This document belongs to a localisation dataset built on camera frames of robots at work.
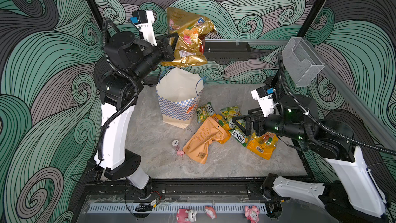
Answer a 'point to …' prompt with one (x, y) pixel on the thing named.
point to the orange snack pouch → (196, 146)
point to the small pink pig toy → (180, 153)
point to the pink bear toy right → (252, 213)
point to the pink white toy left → (185, 215)
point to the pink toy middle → (211, 212)
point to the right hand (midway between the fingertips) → (241, 116)
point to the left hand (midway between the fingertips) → (178, 32)
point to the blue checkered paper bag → (179, 92)
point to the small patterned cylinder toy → (175, 142)
